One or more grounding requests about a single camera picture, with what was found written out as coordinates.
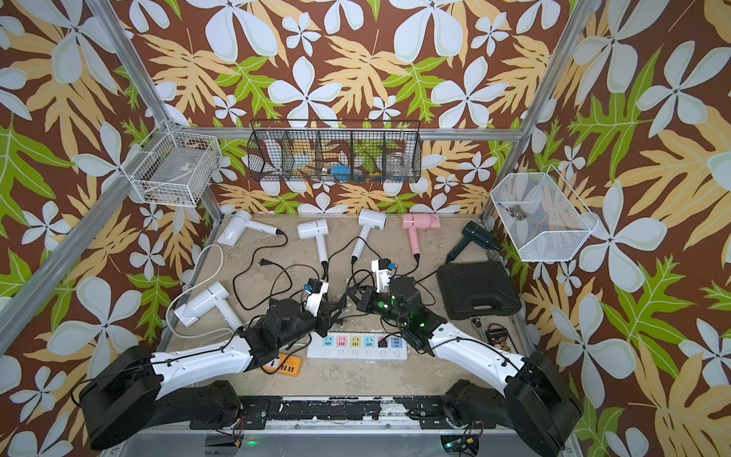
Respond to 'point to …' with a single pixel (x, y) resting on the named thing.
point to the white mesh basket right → (544, 218)
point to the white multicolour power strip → (358, 346)
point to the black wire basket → (335, 151)
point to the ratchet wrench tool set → (496, 334)
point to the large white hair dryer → (215, 295)
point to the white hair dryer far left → (236, 227)
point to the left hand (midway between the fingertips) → (343, 302)
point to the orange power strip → (292, 367)
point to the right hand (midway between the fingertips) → (343, 291)
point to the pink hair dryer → (419, 221)
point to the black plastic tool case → (477, 288)
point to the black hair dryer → (474, 232)
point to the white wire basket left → (174, 169)
